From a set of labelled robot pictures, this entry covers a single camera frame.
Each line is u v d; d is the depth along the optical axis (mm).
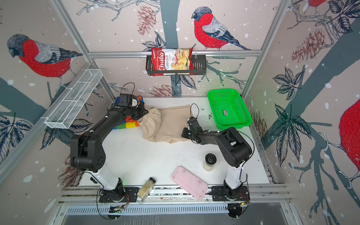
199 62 951
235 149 498
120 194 673
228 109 1120
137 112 789
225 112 1102
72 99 776
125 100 713
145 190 716
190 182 765
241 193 720
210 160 744
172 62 879
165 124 1003
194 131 762
